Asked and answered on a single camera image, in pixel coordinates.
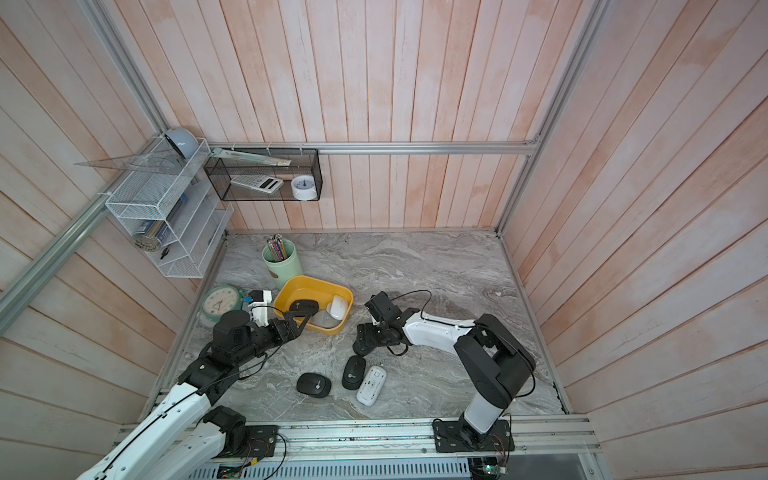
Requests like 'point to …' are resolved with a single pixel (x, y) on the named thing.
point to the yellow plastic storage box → (308, 288)
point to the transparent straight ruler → (250, 157)
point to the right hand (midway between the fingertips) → (367, 336)
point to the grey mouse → (324, 320)
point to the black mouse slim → (354, 372)
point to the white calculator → (259, 182)
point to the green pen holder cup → (282, 271)
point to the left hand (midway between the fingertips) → (302, 322)
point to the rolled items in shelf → (150, 240)
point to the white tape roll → (303, 187)
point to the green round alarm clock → (219, 299)
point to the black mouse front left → (314, 385)
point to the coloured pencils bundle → (275, 245)
